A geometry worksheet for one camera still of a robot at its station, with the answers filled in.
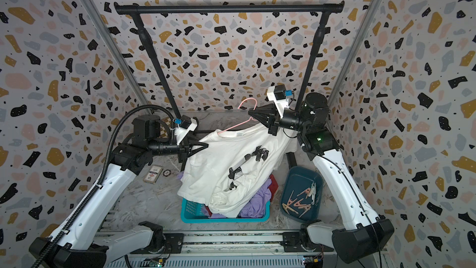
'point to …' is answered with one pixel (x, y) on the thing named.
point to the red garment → (273, 187)
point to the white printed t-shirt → (235, 168)
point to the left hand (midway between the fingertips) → (206, 144)
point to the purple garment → (255, 206)
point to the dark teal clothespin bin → (301, 193)
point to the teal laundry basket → (191, 213)
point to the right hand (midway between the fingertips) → (251, 114)
